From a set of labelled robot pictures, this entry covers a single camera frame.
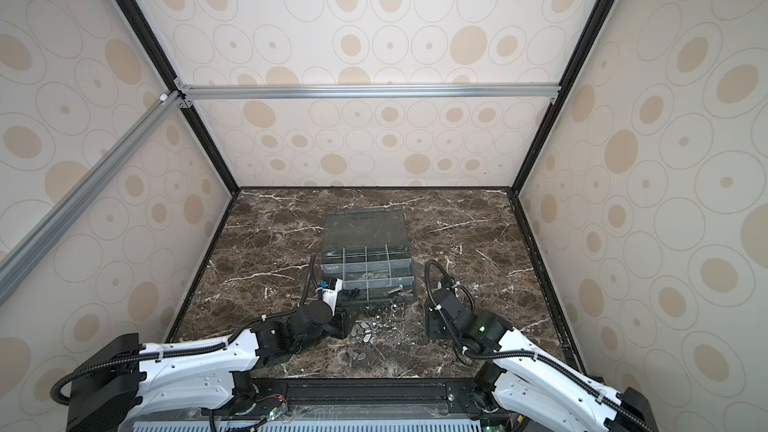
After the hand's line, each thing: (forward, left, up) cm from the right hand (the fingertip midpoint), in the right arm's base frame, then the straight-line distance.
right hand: (435, 318), depth 81 cm
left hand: (0, +19, +4) cm, 19 cm away
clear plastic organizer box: (+23, +19, -2) cm, 30 cm away
